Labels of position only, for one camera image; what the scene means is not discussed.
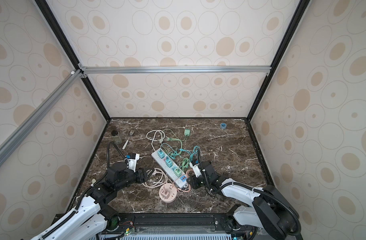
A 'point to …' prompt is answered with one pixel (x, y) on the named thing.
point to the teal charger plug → (161, 153)
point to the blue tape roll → (223, 125)
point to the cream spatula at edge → (93, 180)
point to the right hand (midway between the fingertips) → (190, 178)
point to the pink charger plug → (165, 193)
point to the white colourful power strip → (169, 167)
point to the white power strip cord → (160, 140)
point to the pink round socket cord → (165, 181)
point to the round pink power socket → (172, 191)
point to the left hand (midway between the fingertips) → (154, 169)
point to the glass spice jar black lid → (116, 138)
